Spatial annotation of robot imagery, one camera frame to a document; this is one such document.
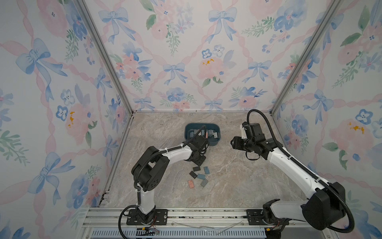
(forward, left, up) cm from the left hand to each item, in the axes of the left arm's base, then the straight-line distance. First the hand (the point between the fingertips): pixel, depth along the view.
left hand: (200, 158), depth 93 cm
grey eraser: (+21, +3, +1) cm, 21 cm away
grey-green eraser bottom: (-15, -2, -2) cm, 15 cm away
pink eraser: (+17, -4, +2) cm, 17 cm away
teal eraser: (+18, +6, +2) cm, 19 cm away
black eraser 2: (-10, +4, -1) cm, 11 cm away
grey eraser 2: (+20, -8, +1) cm, 22 cm away
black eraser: (-6, +2, 0) cm, 7 cm away
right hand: (+3, -19, +15) cm, 25 cm away
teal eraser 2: (-11, -1, -2) cm, 11 cm away
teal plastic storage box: (+18, -9, +1) cm, 20 cm away
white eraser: (+18, -11, +1) cm, 21 cm away
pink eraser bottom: (-16, +6, -1) cm, 17 cm away
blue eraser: (-7, -4, -2) cm, 8 cm away
